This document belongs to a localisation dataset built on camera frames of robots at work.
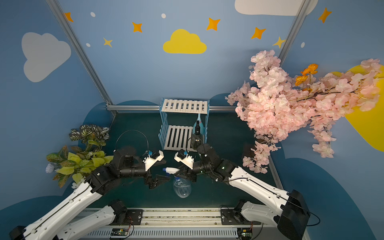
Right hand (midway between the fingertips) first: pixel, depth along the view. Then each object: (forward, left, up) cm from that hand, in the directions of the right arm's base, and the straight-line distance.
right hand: (178, 169), depth 69 cm
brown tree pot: (+27, -43, -25) cm, 57 cm away
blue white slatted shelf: (+32, +7, -19) cm, 38 cm away
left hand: (0, +5, +4) cm, 6 cm away
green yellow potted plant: (-1, +45, +4) cm, 45 cm away
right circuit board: (-21, -34, -23) cm, 46 cm away
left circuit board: (-24, +28, -22) cm, 43 cm away
